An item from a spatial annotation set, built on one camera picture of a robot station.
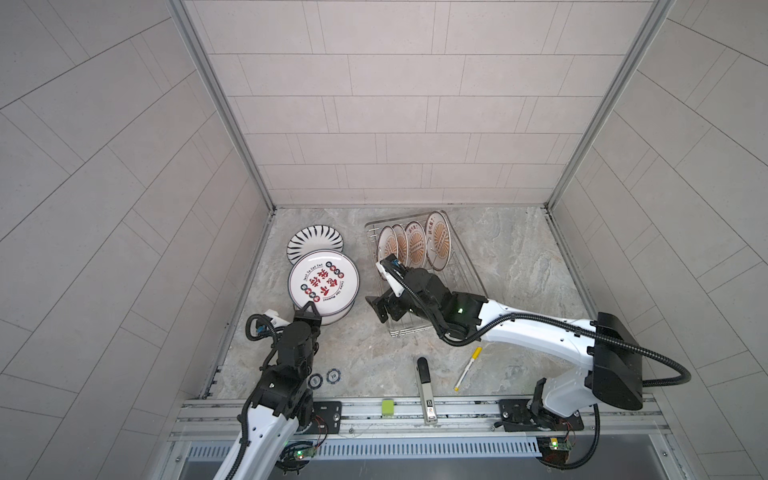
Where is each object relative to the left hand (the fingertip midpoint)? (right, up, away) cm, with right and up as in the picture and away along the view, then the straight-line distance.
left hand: (323, 295), depth 79 cm
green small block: (+17, -26, -6) cm, 32 cm away
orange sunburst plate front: (+16, +13, +15) cm, 26 cm away
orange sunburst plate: (0, +4, +3) cm, 5 cm away
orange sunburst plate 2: (+21, +13, +14) cm, 29 cm away
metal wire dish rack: (+40, +3, +15) cm, 43 cm away
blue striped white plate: (-10, +15, +26) cm, 32 cm away
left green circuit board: (0, -31, -15) cm, 34 cm away
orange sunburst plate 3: (+33, +14, +15) cm, 39 cm away
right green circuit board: (+56, -33, -11) cm, 66 cm away
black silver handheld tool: (+27, -22, -7) cm, 35 cm away
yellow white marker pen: (+41, -17, +2) cm, 44 cm away
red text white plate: (+25, +14, +16) cm, 33 cm away
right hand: (+15, +3, -6) cm, 16 cm away
